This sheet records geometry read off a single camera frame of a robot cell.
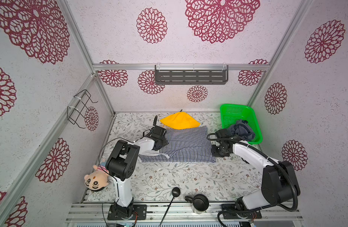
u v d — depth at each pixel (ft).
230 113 4.08
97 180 2.50
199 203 2.51
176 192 2.61
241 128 3.22
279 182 1.42
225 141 2.13
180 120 3.72
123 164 1.66
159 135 2.62
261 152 1.67
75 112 2.46
